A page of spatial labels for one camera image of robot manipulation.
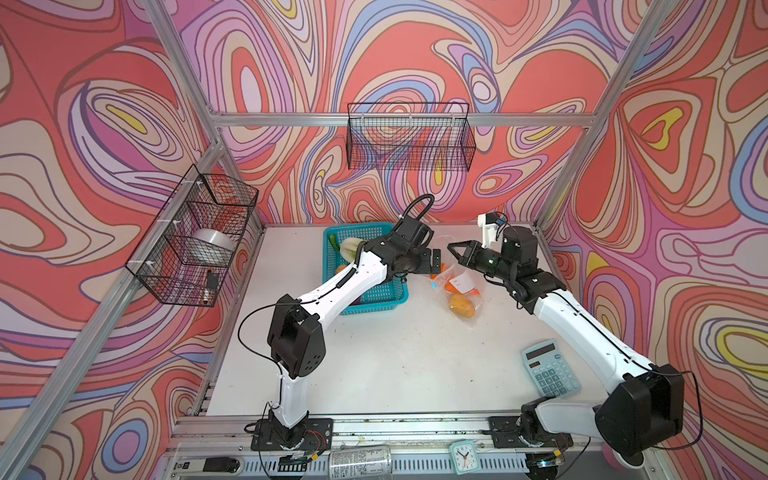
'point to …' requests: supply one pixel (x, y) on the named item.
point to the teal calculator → (551, 370)
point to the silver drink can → (370, 462)
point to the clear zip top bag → (458, 286)
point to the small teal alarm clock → (465, 458)
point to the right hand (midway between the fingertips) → (449, 252)
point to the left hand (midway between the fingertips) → (431, 261)
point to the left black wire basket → (187, 250)
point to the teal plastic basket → (389, 294)
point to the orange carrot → (450, 287)
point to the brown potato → (462, 305)
